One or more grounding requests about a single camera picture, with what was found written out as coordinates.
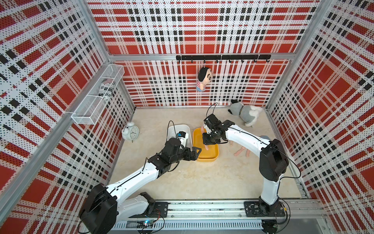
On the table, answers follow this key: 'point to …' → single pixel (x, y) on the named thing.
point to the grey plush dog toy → (249, 114)
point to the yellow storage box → (211, 155)
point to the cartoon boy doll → (204, 77)
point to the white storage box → (173, 130)
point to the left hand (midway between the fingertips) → (196, 149)
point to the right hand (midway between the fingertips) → (206, 141)
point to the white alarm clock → (130, 132)
